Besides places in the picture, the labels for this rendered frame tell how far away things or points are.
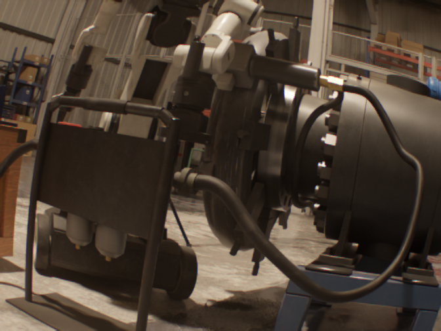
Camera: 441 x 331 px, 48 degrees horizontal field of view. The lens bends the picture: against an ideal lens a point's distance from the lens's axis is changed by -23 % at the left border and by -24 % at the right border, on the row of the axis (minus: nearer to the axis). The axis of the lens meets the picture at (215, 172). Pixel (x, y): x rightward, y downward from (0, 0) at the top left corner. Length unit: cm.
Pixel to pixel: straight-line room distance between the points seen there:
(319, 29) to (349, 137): 819
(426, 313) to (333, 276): 39
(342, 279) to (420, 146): 48
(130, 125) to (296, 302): 74
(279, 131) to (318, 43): 800
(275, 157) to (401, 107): 48
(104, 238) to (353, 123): 81
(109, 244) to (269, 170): 69
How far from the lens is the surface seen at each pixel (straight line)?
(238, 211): 123
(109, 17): 183
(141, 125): 186
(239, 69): 164
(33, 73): 1188
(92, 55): 184
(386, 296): 162
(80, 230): 137
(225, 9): 158
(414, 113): 179
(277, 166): 184
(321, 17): 995
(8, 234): 177
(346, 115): 175
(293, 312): 165
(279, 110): 185
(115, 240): 133
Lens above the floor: 48
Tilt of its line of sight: 1 degrees down
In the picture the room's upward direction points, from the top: 12 degrees clockwise
